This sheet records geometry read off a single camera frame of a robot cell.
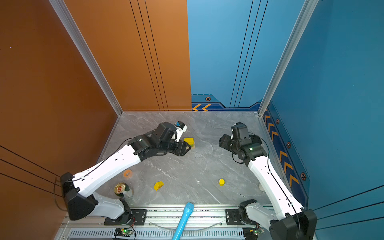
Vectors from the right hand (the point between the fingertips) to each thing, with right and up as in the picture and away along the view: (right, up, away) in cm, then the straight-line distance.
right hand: (221, 141), depth 78 cm
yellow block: (-34, -25, +4) cm, 43 cm away
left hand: (-17, -1, -5) cm, 18 cm away
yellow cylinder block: (+1, -23, +5) cm, 24 cm away
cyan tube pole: (-17, -34, -5) cm, 38 cm away
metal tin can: (-49, -23, -6) cm, 54 cm away
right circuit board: (+13, -43, -7) cm, 46 cm away
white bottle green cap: (+23, -27, +4) cm, 35 cm away
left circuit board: (-49, -43, -7) cm, 66 cm away
